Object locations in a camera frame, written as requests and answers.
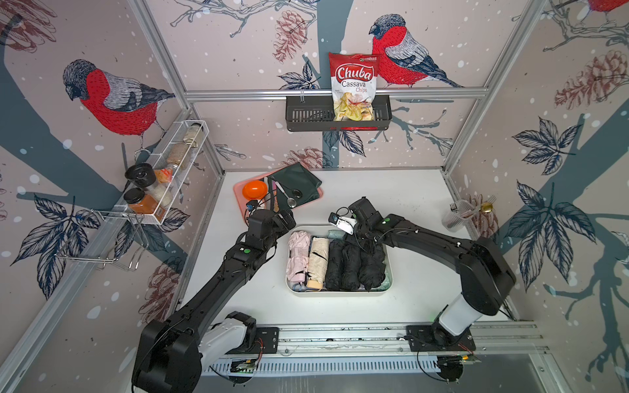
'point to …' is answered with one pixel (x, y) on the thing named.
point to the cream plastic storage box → (331, 231)
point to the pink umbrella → (299, 243)
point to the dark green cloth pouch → (297, 182)
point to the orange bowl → (255, 189)
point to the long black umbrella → (334, 264)
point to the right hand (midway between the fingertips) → (347, 226)
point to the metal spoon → (290, 201)
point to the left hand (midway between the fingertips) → (288, 212)
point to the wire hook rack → (107, 237)
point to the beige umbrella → (319, 260)
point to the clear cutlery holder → (454, 219)
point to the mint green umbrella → (388, 282)
